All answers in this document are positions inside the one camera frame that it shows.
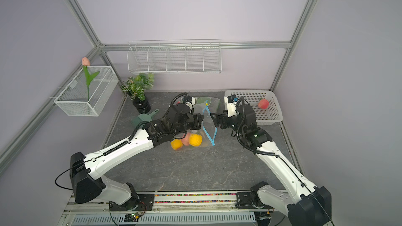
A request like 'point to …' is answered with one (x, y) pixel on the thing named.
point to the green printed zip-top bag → (205, 106)
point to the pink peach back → (186, 141)
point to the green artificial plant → (135, 86)
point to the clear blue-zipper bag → (205, 137)
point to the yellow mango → (195, 139)
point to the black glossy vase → (143, 106)
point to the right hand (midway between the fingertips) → (217, 111)
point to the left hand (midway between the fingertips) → (205, 118)
